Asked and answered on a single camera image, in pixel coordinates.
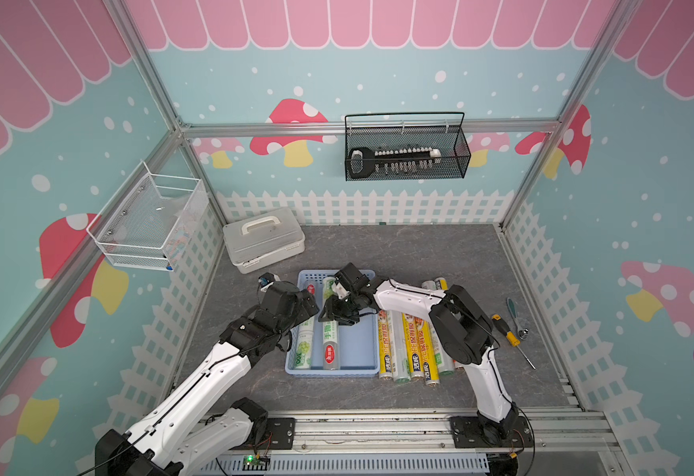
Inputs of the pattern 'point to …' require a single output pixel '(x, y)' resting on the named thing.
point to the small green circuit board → (255, 463)
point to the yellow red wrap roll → (385, 344)
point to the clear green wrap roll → (398, 346)
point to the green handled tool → (521, 332)
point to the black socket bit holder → (364, 162)
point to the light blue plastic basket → (359, 344)
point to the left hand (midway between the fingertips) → (303, 308)
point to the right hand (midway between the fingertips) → (324, 320)
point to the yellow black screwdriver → (504, 329)
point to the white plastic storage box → (263, 240)
